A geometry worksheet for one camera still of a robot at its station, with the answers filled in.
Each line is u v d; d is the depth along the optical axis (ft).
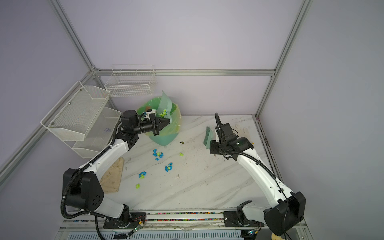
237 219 2.18
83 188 1.41
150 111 2.51
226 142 1.84
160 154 3.21
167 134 2.91
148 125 2.28
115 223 2.22
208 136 2.82
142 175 2.89
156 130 2.35
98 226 2.34
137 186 2.77
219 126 1.88
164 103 2.80
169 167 3.01
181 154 3.21
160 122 2.35
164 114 2.66
